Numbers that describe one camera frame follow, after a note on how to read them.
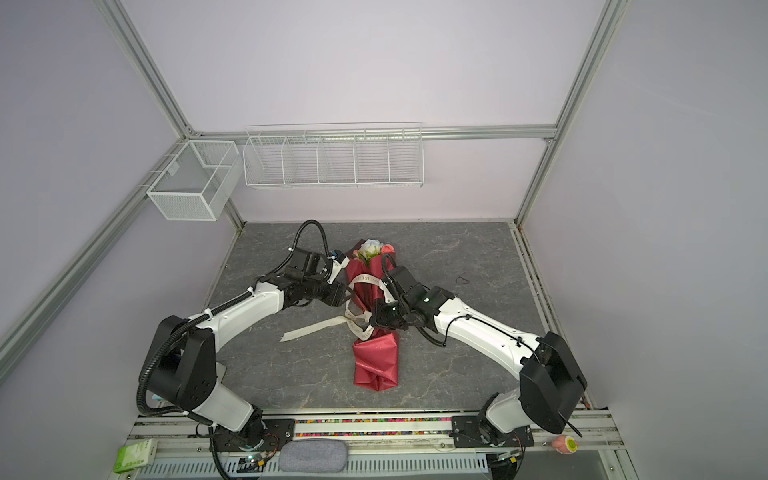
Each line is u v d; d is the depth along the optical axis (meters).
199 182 0.99
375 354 0.81
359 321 0.93
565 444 0.68
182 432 0.76
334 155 0.96
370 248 1.02
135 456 0.69
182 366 0.44
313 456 0.68
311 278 0.74
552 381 0.41
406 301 0.61
